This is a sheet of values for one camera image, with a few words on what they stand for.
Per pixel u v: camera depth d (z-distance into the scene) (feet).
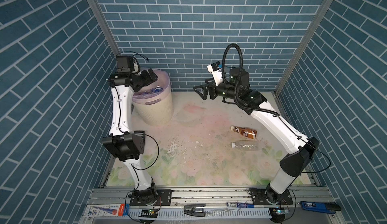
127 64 1.92
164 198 2.43
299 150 1.42
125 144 1.59
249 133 3.01
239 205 2.32
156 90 2.92
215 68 1.90
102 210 2.27
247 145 2.95
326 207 2.23
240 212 2.32
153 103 2.68
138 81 2.21
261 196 2.42
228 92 1.92
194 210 2.27
